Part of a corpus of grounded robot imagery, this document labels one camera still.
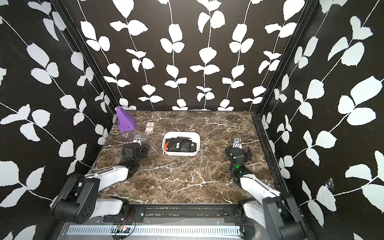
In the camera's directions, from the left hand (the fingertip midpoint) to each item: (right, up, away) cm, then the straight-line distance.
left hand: (135, 143), depth 91 cm
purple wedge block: (-12, +13, +13) cm, 22 cm away
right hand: (+63, 0, -3) cm, 63 cm away
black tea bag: (+29, -2, +4) cm, 29 cm away
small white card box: (+3, +9, +17) cm, 20 cm away
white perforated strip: (+18, -39, -21) cm, 48 cm away
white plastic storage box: (+36, +3, +11) cm, 38 cm away
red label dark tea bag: (+18, -3, +5) cm, 19 cm away
